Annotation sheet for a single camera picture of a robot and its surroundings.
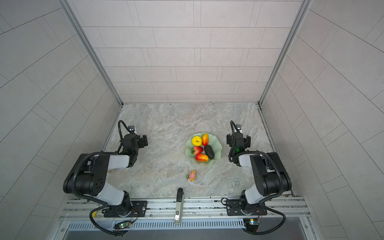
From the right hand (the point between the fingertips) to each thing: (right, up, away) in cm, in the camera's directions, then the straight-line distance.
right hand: (238, 133), depth 95 cm
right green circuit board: (-1, -39, -27) cm, 47 cm away
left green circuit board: (-58, -36, -30) cm, 75 cm away
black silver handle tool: (-34, -31, -25) cm, 53 cm away
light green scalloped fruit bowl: (-16, -4, -4) cm, 17 cm away
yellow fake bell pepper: (-27, -3, -8) cm, 28 cm away
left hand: (-63, 0, 0) cm, 63 cm away
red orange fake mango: (-24, -13, -10) cm, 29 cm away
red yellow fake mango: (-22, -3, -5) cm, 22 cm away
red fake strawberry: (-26, -9, -8) cm, 29 cm away
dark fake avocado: (-19, -10, -8) cm, 23 cm away
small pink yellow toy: (-29, -20, -17) cm, 39 cm away
